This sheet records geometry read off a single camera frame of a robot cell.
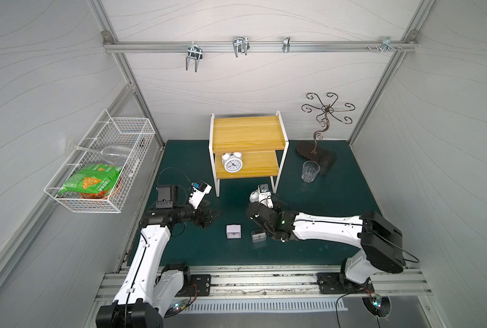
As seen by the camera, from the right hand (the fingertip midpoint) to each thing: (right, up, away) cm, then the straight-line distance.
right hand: (259, 202), depth 83 cm
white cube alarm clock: (-10, -12, 0) cm, 16 cm away
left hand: (-18, -1, -7) cm, 19 cm away
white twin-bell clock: (-2, +3, -4) cm, 5 cm away
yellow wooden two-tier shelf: (+1, +25, -6) cm, 26 cm away
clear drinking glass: (+28, +12, +22) cm, 37 cm away
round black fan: (+42, -35, -11) cm, 56 cm away
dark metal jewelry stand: (+33, +18, +15) cm, 41 cm away
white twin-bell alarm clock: (-11, +16, +1) cm, 20 cm away
